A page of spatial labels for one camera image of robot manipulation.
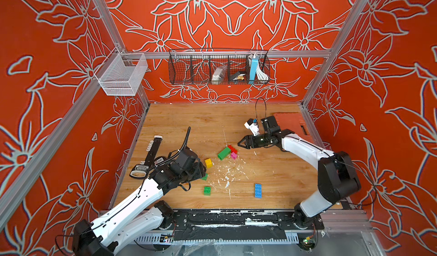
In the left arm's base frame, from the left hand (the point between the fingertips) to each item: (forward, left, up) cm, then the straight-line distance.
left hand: (203, 169), depth 77 cm
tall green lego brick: (+14, -9, -9) cm, 20 cm away
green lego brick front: (-7, -2, -9) cm, 12 cm away
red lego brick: (+17, -14, -9) cm, 24 cm away
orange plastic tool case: (+36, -50, -4) cm, 62 cm away
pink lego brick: (+13, -15, -10) cm, 22 cm away
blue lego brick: (-5, -27, -10) cm, 29 cm away
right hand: (+15, -17, +1) cm, 22 cm away
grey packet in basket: (+46, -4, +20) cm, 50 cm away
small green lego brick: (0, 0, -11) cm, 11 cm away
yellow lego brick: (+7, -2, -8) cm, 11 cm away
